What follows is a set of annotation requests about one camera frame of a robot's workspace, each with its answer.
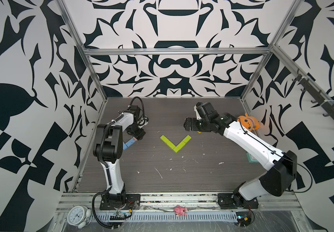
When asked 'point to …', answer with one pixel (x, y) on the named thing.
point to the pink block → (134, 138)
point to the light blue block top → (126, 145)
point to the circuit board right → (243, 218)
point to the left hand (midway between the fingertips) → (133, 131)
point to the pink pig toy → (180, 211)
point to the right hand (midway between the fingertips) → (189, 123)
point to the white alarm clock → (79, 216)
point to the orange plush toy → (250, 123)
